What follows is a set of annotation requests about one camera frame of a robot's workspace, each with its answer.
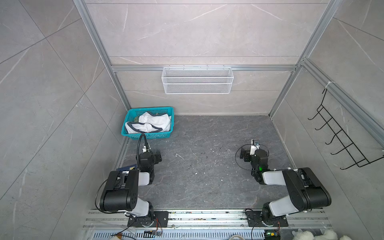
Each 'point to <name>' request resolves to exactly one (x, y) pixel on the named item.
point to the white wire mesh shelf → (197, 80)
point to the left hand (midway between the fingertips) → (148, 149)
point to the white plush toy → (328, 234)
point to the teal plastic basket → (130, 114)
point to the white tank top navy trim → (149, 123)
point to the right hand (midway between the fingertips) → (249, 146)
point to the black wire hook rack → (356, 155)
